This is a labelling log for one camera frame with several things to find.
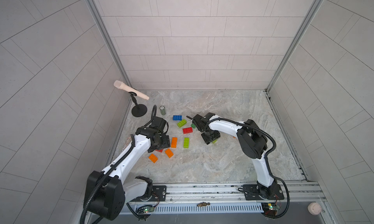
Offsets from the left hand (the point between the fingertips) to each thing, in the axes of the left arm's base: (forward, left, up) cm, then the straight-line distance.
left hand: (165, 144), depth 82 cm
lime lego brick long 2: (+3, -11, -5) cm, 13 cm away
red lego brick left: (+12, -12, -5) cm, 17 cm away
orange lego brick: (-3, -2, -5) cm, 6 cm away
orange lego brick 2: (-6, +7, -5) cm, 11 cm away
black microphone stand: (+29, +23, -6) cm, 38 cm away
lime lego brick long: (+17, -8, -4) cm, 19 cm away
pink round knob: (-30, -71, -2) cm, 77 cm away
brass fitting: (-28, -21, -4) cm, 35 cm away
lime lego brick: (+4, -29, -4) cm, 29 cm away
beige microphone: (+26, +27, +22) cm, 44 cm away
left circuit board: (-30, +4, -3) cm, 30 cm away
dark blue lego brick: (+21, -5, -4) cm, 22 cm away
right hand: (+6, -27, -8) cm, 29 cm away
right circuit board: (-29, -53, -5) cm, 60 cm away
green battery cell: (+25, +5, -1) cm, 25 cm away
